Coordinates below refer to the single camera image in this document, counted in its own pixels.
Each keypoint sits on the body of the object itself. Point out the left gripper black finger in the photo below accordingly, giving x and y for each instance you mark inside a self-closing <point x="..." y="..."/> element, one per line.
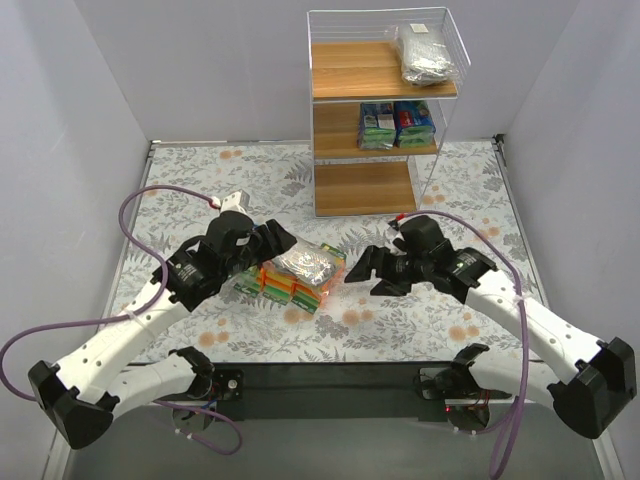
<point x="277" y="257"/>
<point x="277" y="237"/>

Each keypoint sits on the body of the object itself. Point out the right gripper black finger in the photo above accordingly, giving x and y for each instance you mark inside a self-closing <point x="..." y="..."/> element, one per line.
<point x="392" y="286"/>
<point x="370" y="261"/>

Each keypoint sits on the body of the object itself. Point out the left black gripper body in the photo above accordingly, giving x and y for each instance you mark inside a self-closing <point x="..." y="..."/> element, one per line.
<point x="263" y="240"/>

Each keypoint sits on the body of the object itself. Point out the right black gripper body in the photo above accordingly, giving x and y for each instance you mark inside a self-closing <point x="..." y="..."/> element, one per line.
<point x="392" y="267"/>

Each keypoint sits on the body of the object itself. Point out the silver steel wool pack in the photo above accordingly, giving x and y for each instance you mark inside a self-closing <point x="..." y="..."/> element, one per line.
<point x="423" y="55"/>
<point x="308" y="263"/>

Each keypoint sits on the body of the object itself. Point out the blue green sponge pack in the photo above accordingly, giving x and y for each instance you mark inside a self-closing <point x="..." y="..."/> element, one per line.
<point x="377" y="130"/>
<point x="414" y="125"/>

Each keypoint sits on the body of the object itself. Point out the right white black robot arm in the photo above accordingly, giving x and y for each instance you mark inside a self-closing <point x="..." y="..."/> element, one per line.
<point x="585" y="380"/>

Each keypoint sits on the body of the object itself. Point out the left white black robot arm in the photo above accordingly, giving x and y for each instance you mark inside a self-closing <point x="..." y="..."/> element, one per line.
<point x="85" y="391"/>

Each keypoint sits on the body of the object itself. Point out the orange yellow sponge box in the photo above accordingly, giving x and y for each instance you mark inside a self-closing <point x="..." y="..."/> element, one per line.
<point x="310" y="298"/>
<point x="277" y="286"/>

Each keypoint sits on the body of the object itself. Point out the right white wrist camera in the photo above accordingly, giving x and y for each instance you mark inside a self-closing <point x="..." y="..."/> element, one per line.
<point x="395" y="241"/>

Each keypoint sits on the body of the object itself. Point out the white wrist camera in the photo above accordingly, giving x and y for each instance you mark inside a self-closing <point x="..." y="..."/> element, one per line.
<point x="236" y="201"/>
<point x="395" y="241"/>

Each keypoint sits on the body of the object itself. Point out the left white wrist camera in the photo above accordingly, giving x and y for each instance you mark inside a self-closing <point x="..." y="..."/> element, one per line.
<point x="236" y="201"/>

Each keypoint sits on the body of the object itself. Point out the white wire wooden shelf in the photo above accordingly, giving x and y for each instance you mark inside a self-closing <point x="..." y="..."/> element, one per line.
<point x="352" y="61"/>

